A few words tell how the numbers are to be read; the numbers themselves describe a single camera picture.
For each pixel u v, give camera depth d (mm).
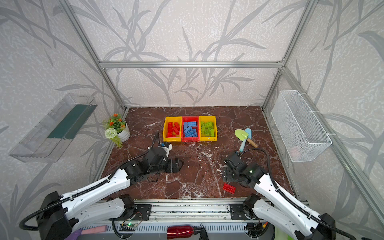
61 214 397
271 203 478
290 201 432
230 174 680
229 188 806
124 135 961
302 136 614
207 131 1033
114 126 912
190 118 1146
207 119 1060
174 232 654
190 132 1019
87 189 450
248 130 1054
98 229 667
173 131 1052
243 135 1021
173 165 680
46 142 641
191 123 1052
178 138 964
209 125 1050
